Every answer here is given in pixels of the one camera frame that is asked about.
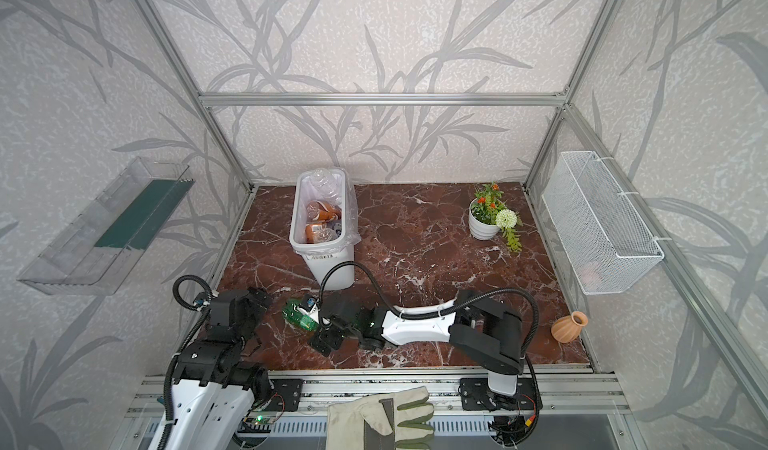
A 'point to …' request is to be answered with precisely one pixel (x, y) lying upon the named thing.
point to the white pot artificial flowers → (487, 216)
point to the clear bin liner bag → (351, 232)
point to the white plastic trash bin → (326, 271)
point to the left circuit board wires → (266, 411)
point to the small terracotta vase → (567, 329)
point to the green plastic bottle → (298, 317)
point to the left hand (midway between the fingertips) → (265, 290)
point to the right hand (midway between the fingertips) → (319, 312)
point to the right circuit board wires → (510, 430)
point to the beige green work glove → (389, 421)
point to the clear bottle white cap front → (326, 185)
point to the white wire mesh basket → (605, 240)
